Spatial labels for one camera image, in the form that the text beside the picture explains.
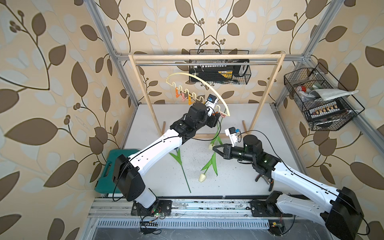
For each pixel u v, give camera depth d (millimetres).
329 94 629
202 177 709
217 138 561
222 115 719
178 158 912
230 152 640
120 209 756
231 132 680
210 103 629
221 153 691
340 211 386
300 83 845
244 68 839
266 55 568
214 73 823
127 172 411
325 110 677
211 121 664
